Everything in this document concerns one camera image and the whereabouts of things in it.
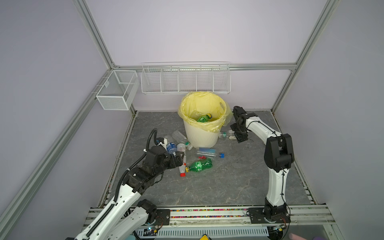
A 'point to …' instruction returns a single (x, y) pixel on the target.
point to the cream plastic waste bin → (200, 138)
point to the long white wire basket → (173, 78)
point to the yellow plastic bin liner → (206, 102)
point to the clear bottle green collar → (180, 138)
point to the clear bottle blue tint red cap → (206, 153)
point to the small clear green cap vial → (222, 135)
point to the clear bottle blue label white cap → (172, 148)
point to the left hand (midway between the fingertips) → (176, 157)
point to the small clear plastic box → (232, 136)
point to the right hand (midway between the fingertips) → (234, 133)
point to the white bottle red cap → (181, 147)
